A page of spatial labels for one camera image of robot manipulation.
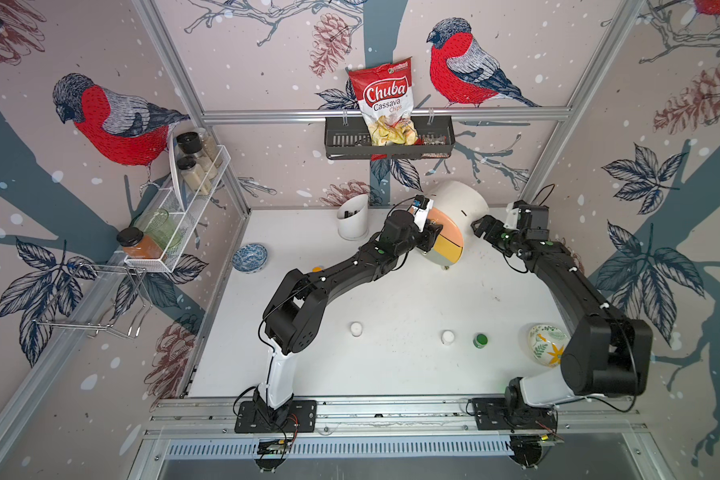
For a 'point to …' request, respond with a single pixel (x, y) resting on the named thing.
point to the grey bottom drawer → (437, 257)
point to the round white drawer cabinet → (459, 208)
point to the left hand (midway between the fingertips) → (443, 219)
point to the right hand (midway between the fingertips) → (479, 226)
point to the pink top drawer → (450, 230)
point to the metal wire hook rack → (101, 298)
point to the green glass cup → (163, 230)
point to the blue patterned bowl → (250, 258)
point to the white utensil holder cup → (353, 217)
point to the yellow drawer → (448, 249)
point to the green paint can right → (480, 341)
